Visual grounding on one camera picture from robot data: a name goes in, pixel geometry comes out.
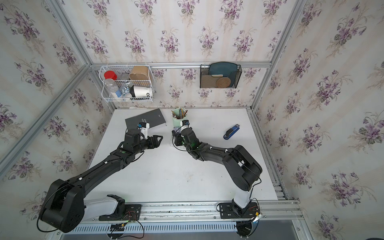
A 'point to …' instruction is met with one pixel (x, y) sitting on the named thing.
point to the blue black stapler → (231, 132)
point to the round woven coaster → (223, 82)
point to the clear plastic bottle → (112, 89)
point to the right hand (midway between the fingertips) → (177, 133)
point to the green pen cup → (178, 115)
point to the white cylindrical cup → (142, 91)
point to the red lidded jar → (110, 74)
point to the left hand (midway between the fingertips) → (162, 138)
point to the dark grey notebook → (154, 117)
